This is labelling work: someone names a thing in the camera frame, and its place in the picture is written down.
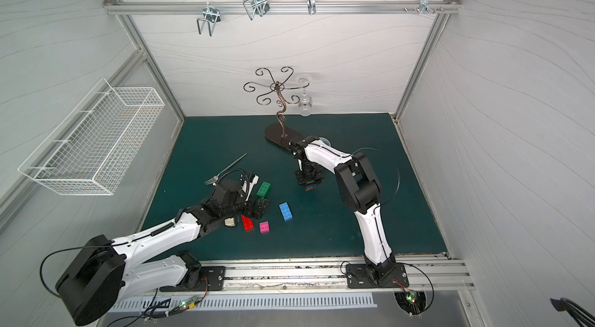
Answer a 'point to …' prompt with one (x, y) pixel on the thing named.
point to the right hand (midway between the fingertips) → (309, 184)
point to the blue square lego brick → (311, 186)
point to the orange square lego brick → (311, 188)
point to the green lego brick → (263, 190)
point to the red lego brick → (247, 223)
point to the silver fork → (214, 179)
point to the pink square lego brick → (264, 227)
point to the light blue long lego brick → (286, 211)
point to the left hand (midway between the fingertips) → (262, 200)
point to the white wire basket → (88, 153)
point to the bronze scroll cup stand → (274, 134)
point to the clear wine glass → (304, 101)
